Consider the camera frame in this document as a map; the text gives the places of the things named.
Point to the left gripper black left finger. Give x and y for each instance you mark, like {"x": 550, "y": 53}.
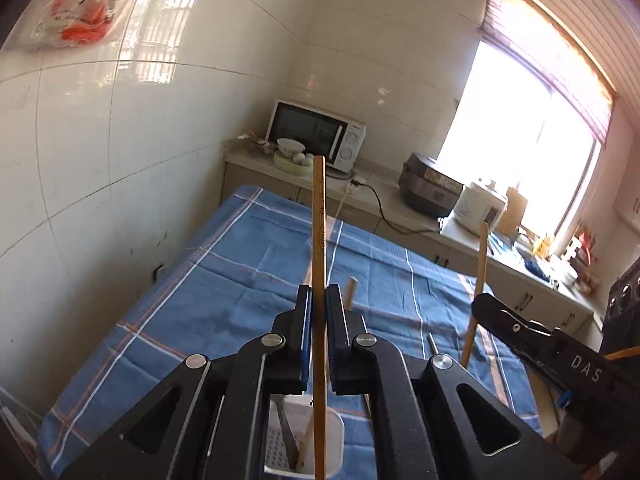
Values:
{"x": 207, "y": 419}

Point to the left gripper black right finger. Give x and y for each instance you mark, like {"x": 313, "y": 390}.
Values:
{"x": 431, "y": 418}

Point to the white plastic utensil holder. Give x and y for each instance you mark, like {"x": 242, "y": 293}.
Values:
{"x": 299, "y": 409}

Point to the patterned brown bamboo chopstick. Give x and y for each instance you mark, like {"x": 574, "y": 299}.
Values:
{"x": 318, "y": 285}

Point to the black spoon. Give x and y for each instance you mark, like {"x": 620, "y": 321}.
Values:
{"x": 291, "y": 448}

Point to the blue plaid tablecloth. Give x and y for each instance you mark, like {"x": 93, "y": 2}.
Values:
{"x": 236, "y": 275}

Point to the cardboard box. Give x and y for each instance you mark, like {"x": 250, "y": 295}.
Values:
{"x": 513, "y": 215}

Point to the white rice cooker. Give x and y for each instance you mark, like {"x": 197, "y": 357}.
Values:
{"x": 479, "y": 204}

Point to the dark rice cooker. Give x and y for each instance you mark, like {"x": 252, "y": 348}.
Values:
{"x": 426, "y": 189}

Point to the white power strip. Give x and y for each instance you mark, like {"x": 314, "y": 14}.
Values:
{"x": 355, "y": 182}

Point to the green plate with eggs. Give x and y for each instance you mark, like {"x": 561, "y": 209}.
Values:
{"x": 290, "y": 167}

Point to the white bowl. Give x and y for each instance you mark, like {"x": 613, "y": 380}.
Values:
{"x": 289, "y": 147}

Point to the white microwave oven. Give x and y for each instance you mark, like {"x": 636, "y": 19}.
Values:
{"x": 335, "y": 137}

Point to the clear plastic bag red print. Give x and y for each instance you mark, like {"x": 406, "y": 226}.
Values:
{"x": 32, "y": 24}

